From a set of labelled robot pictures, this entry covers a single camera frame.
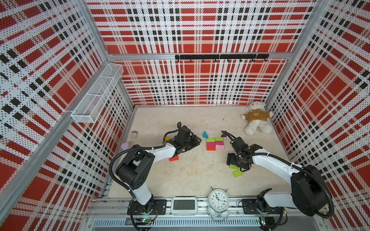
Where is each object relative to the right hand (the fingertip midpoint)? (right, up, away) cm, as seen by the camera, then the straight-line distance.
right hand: (235, 163), depth 86 cm
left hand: (-20, +13, +5) cm, 25 cm away
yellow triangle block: (-40, +17, -11) cm, 44 cm away
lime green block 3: (-3, +1, -8) cm, 9 cm away
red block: (-14, +8, +10) cm, 18 cm away
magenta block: (-14, +10, +12) cm, 21 cm away
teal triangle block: (-17, +15, +15) cm, 28 cm away
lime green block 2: (-8, +13, +13) cm, 20 cm away
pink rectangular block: (-8, +8, +11) cm, 15 cm away
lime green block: (-14, +12, +13) cm, 22 cm away
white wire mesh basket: (-94, +34, +6) cm, 100 cm away
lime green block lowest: (+1, -5, -2) cm, 6 cm away
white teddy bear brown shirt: (+21, +29, +18) cm, 40 cm away
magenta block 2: (-8, +10, +12) cm, 18 cm away
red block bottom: (-38, +2, +4) cm, 38 cm away
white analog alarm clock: (-13, -15, -14) cm, 25 cm away
